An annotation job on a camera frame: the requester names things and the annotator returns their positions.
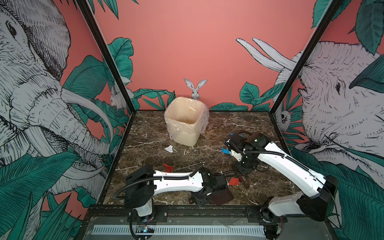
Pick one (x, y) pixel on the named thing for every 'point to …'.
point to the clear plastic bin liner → (186, 115)
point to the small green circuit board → (145, 229)
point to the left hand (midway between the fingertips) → (198, 198)
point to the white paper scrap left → (169, 148)
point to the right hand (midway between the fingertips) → (240, 170)
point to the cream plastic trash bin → (185, 139)
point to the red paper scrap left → (168, 169)
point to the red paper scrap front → (234, 181)
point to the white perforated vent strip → (181, 230)
